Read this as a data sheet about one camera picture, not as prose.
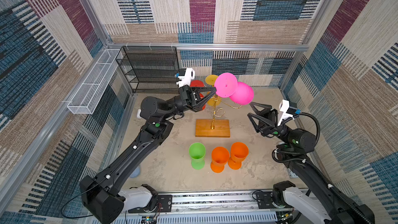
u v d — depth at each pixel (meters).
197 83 0.78
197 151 0.81
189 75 0.51
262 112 0.60
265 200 0.73
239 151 0.77
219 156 0.77
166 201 0.75
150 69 1.11
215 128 0.97
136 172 0.46
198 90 0.49
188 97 0.46
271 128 0.53
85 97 0.71
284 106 0.49
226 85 0.47
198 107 0.48
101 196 0.37
